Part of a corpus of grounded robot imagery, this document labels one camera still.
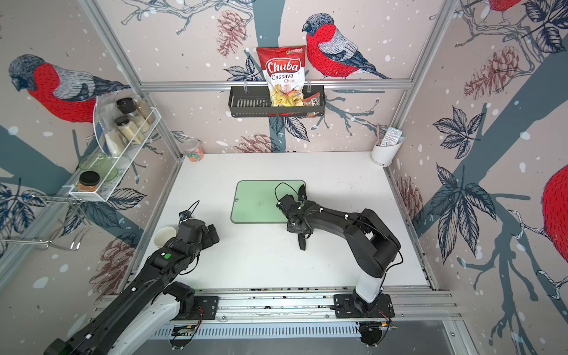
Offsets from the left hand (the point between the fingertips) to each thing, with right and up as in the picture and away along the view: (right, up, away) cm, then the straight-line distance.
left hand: (209, 227), depth 83 cm
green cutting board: (+15, +7, +18) cm, 24 cm away
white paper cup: (-18, -3, 0) cm, 18 cm away
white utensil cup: (+79, +30, +26) cm, 88 cm away
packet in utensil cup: (+82, +39, +24) cm, 94 cm away
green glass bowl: (-31, +24, -13) cm, 42 cm away
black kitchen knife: (+35, -5, +5) cm, 36 cm away
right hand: (+34, -2, +9) cm, 35 cm away
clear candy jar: (-20, +33, +32) cm, 50 cm away
